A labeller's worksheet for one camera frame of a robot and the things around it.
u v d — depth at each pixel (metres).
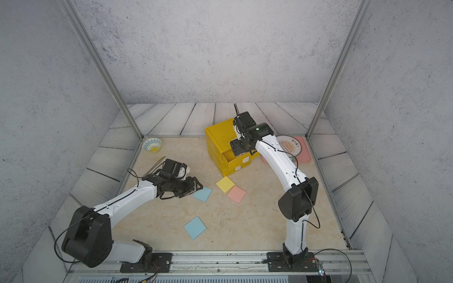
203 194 0.93
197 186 0.78
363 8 0.70
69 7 0.70
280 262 0.70
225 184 0.97
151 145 1.14
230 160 0.82
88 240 0.42
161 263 0.73
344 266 0.73
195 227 0.83
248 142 0.58
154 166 1.06
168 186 0.66
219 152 0.85
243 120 0.63
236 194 0.94
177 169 0.71
